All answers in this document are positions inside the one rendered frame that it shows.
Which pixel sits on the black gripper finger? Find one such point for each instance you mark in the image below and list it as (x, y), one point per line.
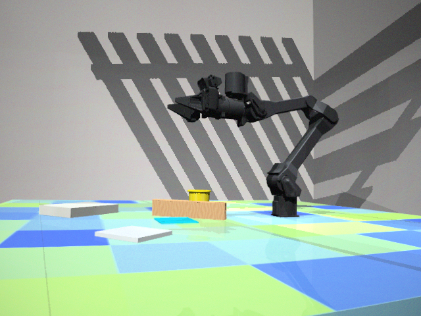
(180, 110)
(195, 102)

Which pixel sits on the yellow cup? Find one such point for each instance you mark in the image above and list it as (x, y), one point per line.
(199, 195)

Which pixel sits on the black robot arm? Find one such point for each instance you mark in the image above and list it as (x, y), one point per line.
(282, 176)

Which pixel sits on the white flat slab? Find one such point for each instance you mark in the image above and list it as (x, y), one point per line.
(135, 234)

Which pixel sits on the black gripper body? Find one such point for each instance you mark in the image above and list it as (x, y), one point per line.
(215, 107)

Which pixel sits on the light brown wooden beam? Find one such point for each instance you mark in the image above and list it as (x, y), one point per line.
(191, 209)

